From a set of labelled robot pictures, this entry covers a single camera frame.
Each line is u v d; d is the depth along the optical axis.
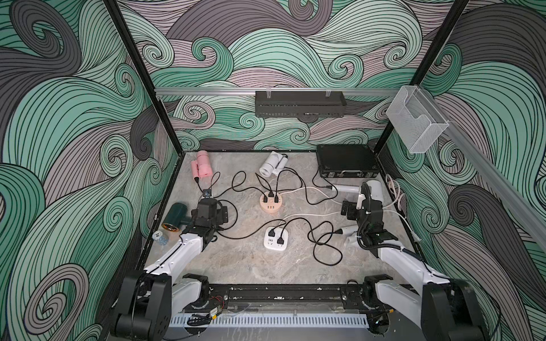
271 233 0.85
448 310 0.81
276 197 0.95
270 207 0.95
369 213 0.63
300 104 0.95
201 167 1.07
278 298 0.74
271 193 0.97
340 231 0.88
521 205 0.53
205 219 0.66
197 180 1.07
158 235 0.82
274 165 1.09
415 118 0.80
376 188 0.99
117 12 0.72
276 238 0.85
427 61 0.83
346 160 1.32
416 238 0.90
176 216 0.90
